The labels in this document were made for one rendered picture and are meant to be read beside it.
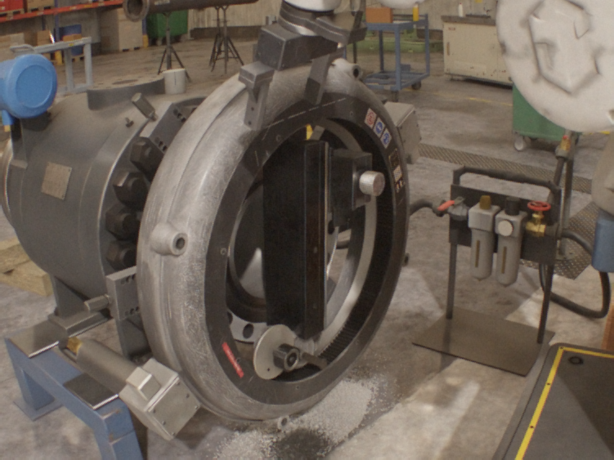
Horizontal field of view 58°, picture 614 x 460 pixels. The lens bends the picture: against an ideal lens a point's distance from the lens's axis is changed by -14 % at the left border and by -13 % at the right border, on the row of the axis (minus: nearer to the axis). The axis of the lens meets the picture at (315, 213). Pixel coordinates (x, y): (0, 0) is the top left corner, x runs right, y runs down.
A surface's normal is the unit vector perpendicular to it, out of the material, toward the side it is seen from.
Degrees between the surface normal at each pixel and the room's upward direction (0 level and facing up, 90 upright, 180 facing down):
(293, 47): 114
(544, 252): 90
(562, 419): 0
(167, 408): 90
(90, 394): 0
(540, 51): 96
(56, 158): 52
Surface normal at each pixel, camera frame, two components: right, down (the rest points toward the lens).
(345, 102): 0.79, 0.18
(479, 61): -0.81, 0.22
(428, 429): -0.04, -0.94
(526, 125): -0.56, 0.30
